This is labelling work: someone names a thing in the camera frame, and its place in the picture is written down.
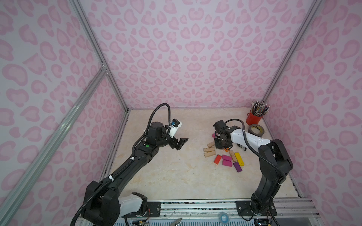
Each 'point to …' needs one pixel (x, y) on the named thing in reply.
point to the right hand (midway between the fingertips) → (218, 144)
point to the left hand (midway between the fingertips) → (184, 134)
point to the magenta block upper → (226, 157)
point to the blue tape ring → (227, 217)
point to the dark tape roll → (256, 130)
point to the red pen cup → (252, 119)
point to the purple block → (237, 166)
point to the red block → (218, 159)
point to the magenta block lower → (227, 163)
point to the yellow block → (239, 158)
